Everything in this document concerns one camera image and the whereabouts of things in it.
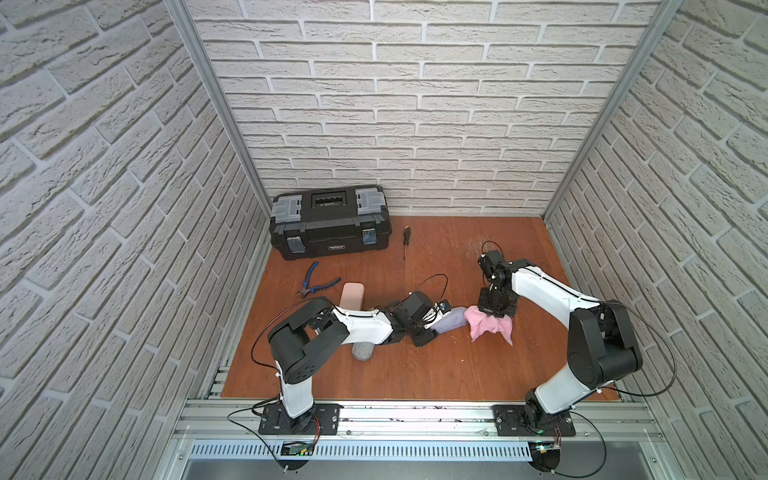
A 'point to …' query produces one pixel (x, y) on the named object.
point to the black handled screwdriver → (406, 238)
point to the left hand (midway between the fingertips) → (434, 322)
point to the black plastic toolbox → (329, 221)
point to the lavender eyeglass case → (452, 320)
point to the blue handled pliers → (305, 284)
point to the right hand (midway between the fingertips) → (491, 312)
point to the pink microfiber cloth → (479, 322)
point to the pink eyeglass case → (352, 296)
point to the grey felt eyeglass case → (363, 351)
